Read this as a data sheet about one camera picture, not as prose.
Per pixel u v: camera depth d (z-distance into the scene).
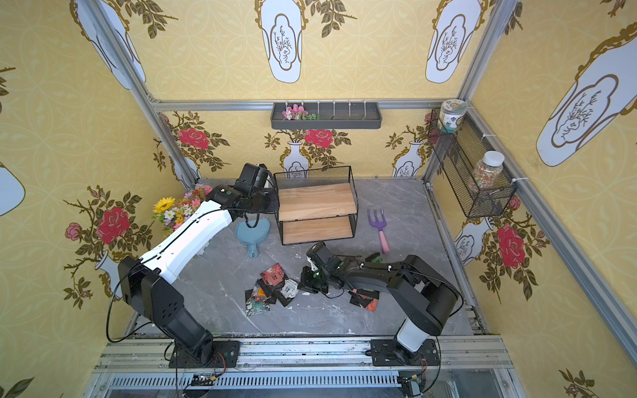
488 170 0.65
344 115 0.92
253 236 1.00
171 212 0.86
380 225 1.04
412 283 0.51
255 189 0.63
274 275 0.90
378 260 0.92
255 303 0.84
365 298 0.84
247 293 0.86
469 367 0.75
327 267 0.69
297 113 0.88
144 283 0.42
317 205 0.91
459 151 0.99
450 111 0.85
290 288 0.85
